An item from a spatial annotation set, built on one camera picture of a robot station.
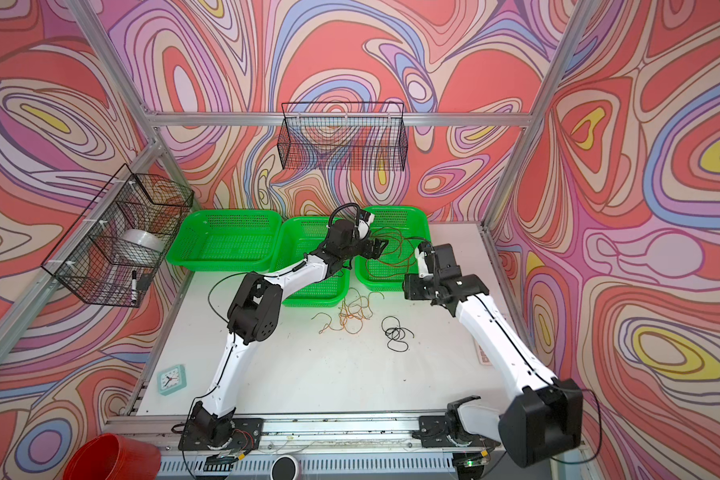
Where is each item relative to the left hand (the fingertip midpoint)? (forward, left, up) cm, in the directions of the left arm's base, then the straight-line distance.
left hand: (382, 235), depth 97 cm
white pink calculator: (-36, -28, -14) cm, 47 cm away
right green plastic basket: (+16, -10, -13) cm, 23 cm away
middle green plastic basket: (+7, +31, -9) cm, 33 cm away
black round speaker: (-62, +24, -9) cm, 67 cm away
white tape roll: (-17, +61, +17) cm, 66 cm away
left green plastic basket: (+10, +53, -14) cm, 56 cm away
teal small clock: (-42, +59, -13) cm, 74 cm away
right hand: (-23, -8, +1) cm, 25 cm away
